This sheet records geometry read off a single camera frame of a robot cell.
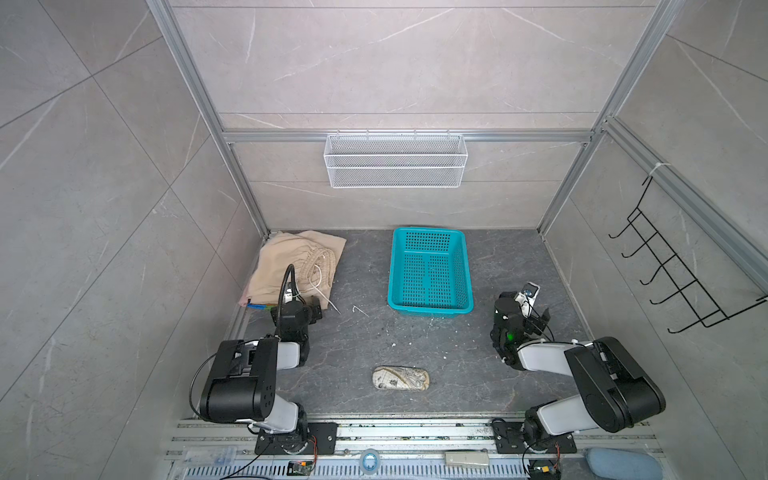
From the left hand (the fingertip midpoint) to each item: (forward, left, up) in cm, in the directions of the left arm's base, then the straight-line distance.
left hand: (295, 294), depth 93 cm
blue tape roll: (-44, -24, -7) cm, 50 cm away
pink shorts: (+1, +19, -6) cm, 20 cm away
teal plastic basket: (+12, -45, -7) cm, 47 cm away
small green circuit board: (-45, -6, -8) cm, 46 cm away
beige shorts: (+8, -7, +7) cm, 13 cm away
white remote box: (-45, -48, -2) cm, 66 cm away
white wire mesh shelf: (+38, -33, +23) cm, 55 cm away
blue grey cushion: (-47, -83, -4) cm, 96 cm away
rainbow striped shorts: (-2, +13, -4) cm, 14 cm away
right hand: (-6, -72, +4) cm, 72 cm away
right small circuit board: (-47, -65, -7) cm, 81 cm away
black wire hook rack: (-24, -93, +28) cm, 100 cm away
